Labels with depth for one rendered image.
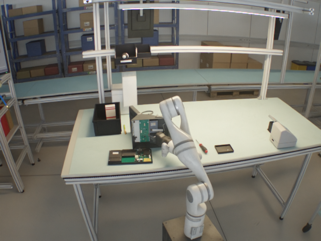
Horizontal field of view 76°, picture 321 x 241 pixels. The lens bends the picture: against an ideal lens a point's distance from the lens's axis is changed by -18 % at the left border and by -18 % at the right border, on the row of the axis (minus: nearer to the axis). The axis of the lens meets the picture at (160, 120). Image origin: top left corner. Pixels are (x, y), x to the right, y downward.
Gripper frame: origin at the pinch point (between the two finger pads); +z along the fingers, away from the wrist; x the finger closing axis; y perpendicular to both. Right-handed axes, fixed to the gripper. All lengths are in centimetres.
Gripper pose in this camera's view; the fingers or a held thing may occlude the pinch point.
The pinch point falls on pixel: (148, 134)
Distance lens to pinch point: 151.7
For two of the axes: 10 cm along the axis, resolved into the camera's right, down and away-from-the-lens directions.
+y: 7.5, -3.0, 5.8
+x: 0.0, -8.9, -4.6
